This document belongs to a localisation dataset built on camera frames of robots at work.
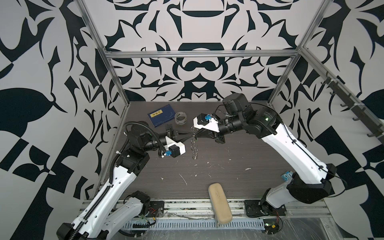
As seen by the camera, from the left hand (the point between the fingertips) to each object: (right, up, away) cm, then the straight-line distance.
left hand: (191, 126), depth 59 cm
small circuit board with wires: (+38, -48, +13) cm, 62 cm away
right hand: (+2, -2, -1) cm, 3 cm away
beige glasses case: (+14, -40, +14) cm, 44 cm away
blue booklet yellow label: (-22, +5, +53) cm, 57 cm away
